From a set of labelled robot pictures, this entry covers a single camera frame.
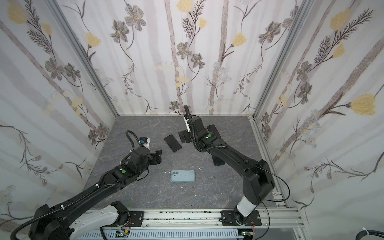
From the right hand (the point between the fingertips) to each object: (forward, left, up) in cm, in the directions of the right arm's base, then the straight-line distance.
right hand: (185, 125), depth 81 cm
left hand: (-10, +17, -8) cm, 21 cm away
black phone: (-11, -21, -22) cm, 32 cm away
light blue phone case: (-20, 0, -24) cm, 31 cm away
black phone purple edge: (+4, +10, -26) cm, 28 cm away
